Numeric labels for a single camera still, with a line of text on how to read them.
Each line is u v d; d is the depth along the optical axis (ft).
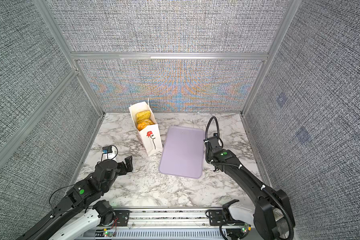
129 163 2.17
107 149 2.03
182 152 3.26
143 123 2.74
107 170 1.71
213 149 2.08
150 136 2.79
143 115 2.95
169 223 2.40
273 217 1.30
